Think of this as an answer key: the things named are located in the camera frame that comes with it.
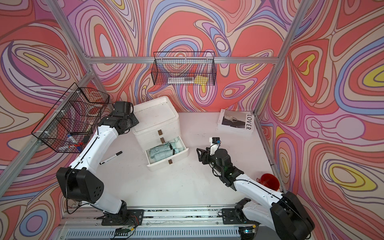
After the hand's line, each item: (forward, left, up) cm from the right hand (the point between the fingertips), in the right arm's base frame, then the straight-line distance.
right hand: (201, 152), depth 83 cm
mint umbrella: (+2, +26, -6) cm, 27 cm away
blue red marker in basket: (-5, +55, +19) cm, 58 cm away
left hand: (+16, +37, +12) cm, 42 cm away
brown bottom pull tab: (-1, +19, -8) cm, 21 cm away
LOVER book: (+30, -32, -8) cm, 45 cm away
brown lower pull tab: (+9, +23, 0) cm, 25 cm away
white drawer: (-4, +28, -6) cm, 29 cm away
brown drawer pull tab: (+10, +23, +7) cm, 26 cm away
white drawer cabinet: (+19, +28, +11) cm, 36 cm away
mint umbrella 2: (+12, +17, -10) cm, 24 cm away
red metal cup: (-16, -34, -4) cm, 37 cm away
